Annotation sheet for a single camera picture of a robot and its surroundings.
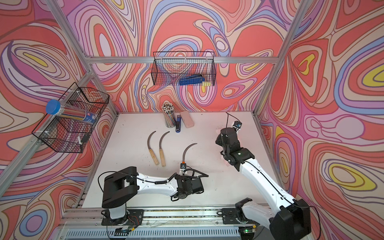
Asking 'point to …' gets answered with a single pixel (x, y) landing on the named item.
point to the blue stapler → (178, 123)
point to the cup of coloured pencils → (168, 109)
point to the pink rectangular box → (187, 119)
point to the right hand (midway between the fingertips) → (223, 137)
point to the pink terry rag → (225, 160)
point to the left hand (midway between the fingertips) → (189, 185)
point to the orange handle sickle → (183, 155)
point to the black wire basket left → (63, 134)
